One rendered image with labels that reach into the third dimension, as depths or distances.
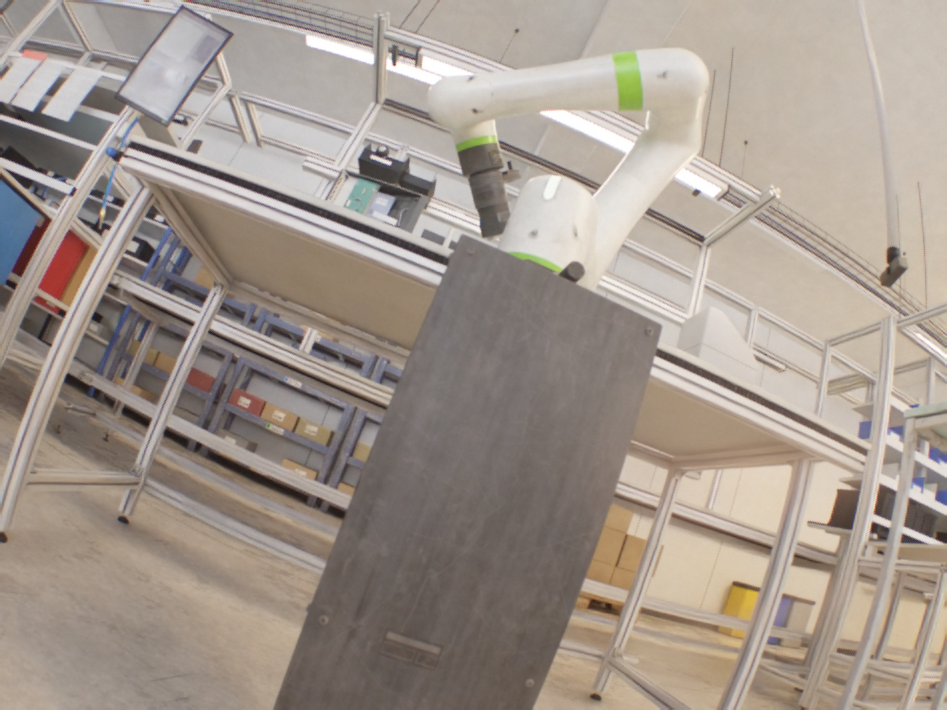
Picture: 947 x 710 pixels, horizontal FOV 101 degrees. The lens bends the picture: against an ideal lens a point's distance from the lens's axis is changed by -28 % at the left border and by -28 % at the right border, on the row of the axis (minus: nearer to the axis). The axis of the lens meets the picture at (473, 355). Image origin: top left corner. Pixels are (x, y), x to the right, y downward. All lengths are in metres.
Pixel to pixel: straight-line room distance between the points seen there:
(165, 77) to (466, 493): 2.24
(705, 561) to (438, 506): 6.00
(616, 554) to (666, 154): 3.99
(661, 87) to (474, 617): 0.87
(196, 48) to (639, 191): 2.00
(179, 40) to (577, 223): 2.09
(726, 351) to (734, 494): 5.38
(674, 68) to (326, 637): 0.98
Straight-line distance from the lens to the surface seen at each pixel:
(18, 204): 2.49
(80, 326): 1.34
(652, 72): 1.00
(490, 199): 1.14
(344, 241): 1.08
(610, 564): 4.72
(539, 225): 0.76
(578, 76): 1.00
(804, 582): 7.55
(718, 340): 1.26
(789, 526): 1.46
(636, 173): 1.05
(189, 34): 2.56
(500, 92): 1.01
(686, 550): 6.27
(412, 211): 1.36
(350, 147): 2.24
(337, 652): 0.52
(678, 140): 1.10
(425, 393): 0.50
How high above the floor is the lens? 0.55
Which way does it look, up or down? 15 degrees up
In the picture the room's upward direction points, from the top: 21 degrees clockwise
